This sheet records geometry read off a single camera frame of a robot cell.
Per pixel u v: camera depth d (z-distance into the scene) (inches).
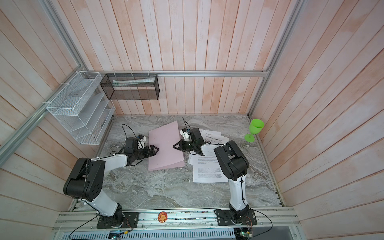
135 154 31.5
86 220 29.4
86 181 18.5
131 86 41.2
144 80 35.6
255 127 36.5
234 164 21.5
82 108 28.7
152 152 33.8
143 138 35.3
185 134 35.6
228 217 28.8
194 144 31.4
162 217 29.3
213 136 42.4
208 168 35.7
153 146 34.7
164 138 39.7
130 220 28.8
